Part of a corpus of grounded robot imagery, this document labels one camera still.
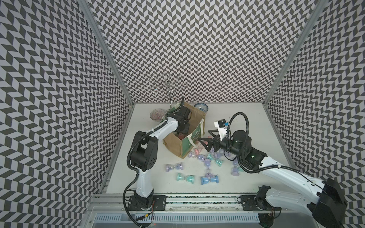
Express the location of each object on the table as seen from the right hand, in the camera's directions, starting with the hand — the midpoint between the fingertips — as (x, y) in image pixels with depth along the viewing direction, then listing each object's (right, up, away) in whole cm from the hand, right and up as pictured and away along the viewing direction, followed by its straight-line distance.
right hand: (204, 138), depth 71 cm
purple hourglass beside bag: (-1, -15, +16) cm, 22 cm away
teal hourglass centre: (+10, -17, +13) cm, 24 cm away
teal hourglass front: (-7, -24, +8) cm, 26 cm away
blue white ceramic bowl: (+3, +19, +41) cm, 45 cm away
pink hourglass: (-12, -1, +13) cm, 18 cm away
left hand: (-12, +2, +23) cm, 26 cm away
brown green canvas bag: (-13, -7, +18) cm, 23 cm away
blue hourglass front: (+1, -25, +7) cm, 26 cm away
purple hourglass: (-19, -19, +11) cm, 29 cm away
